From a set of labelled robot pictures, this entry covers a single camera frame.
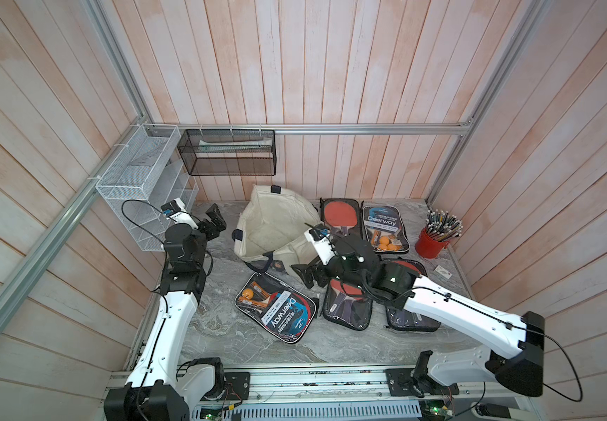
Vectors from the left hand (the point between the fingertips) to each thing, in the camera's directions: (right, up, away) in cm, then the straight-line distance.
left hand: (207, 213), depth 75 cm
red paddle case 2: (+44, -31, +12) cm, 55 cm away
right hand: (+28, -12, -6) cm, 31 cm away
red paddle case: (+46, +1, +40) cm, 61 cm away
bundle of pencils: (+77, -4, +14) cm, 78 cm away
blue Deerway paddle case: (+63, -5, +32) cm, 71 cm away
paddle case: (+19, -30, +10) cm, 37 cm away
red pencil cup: (+77, -12, +24) cm, 82 cm away
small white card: (+81, -21, +21) cm, 86 cm away
